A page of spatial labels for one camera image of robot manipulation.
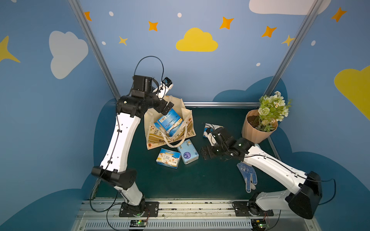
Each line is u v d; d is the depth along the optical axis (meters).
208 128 1.04
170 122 0.91
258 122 0.92
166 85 0.57
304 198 0.39
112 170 0.41
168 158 0.86
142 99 0.49
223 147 0.59
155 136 0.88
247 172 0.86
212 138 0.63
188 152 0.91
